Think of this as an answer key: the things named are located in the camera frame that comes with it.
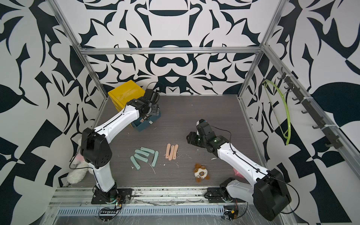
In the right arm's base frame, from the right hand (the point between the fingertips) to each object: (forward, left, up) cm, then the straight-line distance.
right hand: (188, 136), depth 83 cm
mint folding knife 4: (-9, +20, -12) cm, 25 cm away
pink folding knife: (-1, +12, -11) cm, 17 cm away
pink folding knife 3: (-1, +7, -12) cm, 14 cm away
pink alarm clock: (-18, -27, -10) cm, 34 cm away
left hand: (+18, +24, +7) cm, 31 cm away
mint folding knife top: (-3, +26, -11) cm, 28 cm away
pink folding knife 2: (-3, +10, -12) cm, 16 cm away
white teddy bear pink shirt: (-25, +39, +23) cm, 52 cm away
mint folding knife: (-12, +31, -12) cm, 35 cm away
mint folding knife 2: (-8, +29, -12) cm, 32 cm away
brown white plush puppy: (-18, -6, -10) cm, 21 cm away
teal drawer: (+6, +28, +2) cm, 29 cm away
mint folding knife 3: (-5, +29, -12) cm, 32 cm away
